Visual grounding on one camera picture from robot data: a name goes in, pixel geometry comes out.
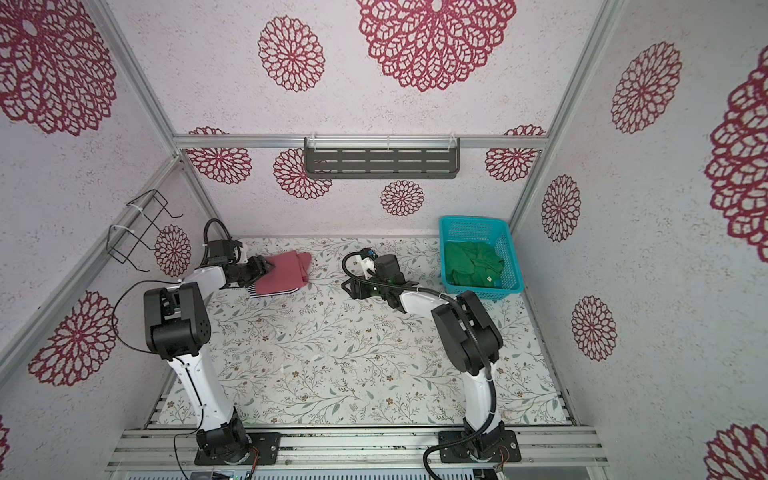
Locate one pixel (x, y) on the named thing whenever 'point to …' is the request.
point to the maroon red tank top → (291, 271)
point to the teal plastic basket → (494, 231)
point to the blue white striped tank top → (253, 293)
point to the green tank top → (473, 263)
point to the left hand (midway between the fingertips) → (267, 272)
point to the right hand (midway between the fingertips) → (350, 278)
